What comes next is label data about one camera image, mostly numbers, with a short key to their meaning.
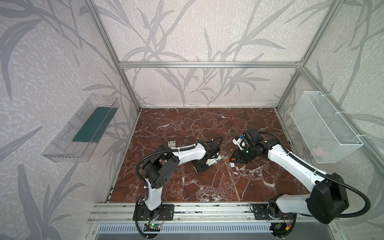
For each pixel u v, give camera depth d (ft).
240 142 2.43
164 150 1.66
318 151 2.39
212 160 2.71
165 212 2.41
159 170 1.58
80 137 2.18
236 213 2.47
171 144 3.22
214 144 2.52
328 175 1.41
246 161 2.32
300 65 3.08
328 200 1.33
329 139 1.98
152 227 2.35
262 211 2.42
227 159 2.58
